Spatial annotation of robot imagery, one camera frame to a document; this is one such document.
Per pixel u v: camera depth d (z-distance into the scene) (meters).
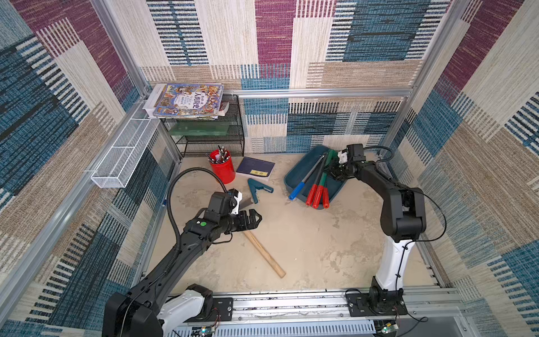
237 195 0.75
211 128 1.01
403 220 0.54
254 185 1.06
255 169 1.12
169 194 0.59
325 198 0.92
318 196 0.89
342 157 0.93
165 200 1.08
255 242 0.87
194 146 1.19
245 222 0.69
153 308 0.40
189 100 0.80
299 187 0.97
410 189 0.56
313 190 0.94
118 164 0.71
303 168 1.12
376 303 0.67
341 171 0.87
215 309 0.73
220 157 1.01
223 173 1.09
